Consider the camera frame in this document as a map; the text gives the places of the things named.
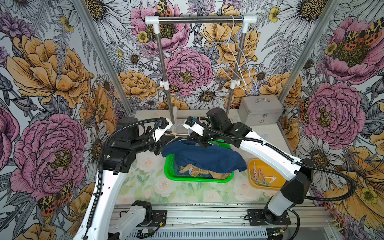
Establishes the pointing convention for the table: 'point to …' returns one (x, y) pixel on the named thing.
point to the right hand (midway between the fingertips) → (190, 139)
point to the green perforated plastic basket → (170, 170)
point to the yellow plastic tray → (260, 176)
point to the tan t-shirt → (196, 171)
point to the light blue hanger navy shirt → (188, 133)
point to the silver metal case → (259, 110)
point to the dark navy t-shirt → (217, 158)
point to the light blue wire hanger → (256, 91)
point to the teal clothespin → (264, 183)
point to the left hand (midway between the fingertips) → (170, 138)
